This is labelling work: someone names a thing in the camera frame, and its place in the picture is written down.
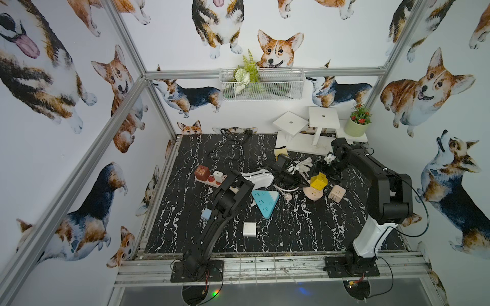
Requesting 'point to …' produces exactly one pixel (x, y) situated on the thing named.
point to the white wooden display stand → (315, 136)
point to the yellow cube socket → (319, 182)
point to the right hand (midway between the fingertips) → (317, 175)
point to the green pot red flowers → (356, 125)
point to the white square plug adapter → (249, 229)
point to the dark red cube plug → (202, 172)
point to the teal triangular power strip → (265, 201)
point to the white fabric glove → (302, 166)
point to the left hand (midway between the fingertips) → (309, 183)
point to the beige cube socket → (337, 193)
